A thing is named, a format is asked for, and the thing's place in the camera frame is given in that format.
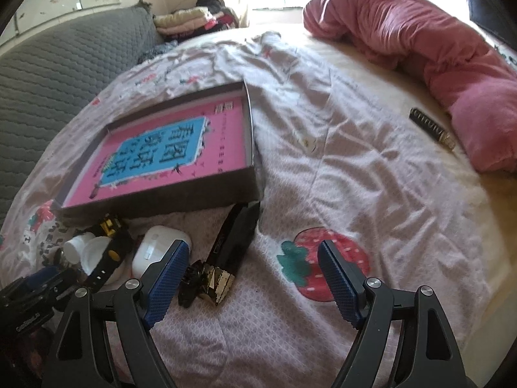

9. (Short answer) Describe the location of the pile of folded clothes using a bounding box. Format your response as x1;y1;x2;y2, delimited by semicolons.
153;0;239;41

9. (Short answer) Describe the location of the grey quilted sofa cover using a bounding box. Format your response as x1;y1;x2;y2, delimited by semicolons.
1;1;162;226

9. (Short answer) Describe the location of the white pill bottle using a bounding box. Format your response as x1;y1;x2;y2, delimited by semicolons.
62;232;95;264

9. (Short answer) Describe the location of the white earbuds case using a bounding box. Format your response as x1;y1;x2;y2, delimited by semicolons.
132;225;192;278

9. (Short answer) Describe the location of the strawberry print bed sheet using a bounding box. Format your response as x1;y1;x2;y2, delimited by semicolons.
1;31;516;387

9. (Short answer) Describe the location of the yellow and black tape measure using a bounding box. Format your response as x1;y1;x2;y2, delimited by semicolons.
84;215;133;293

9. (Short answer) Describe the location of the black and gold comb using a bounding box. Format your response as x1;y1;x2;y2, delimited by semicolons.
408;108;456;151

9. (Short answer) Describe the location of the white plastic jar lid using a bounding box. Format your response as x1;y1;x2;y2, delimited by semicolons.
80;236;124;285

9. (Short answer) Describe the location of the grey cardboard box tray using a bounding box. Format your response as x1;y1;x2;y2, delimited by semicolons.
51;81;262;223

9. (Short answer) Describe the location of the pink quilt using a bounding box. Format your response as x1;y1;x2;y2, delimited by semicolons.
302;0;516;173

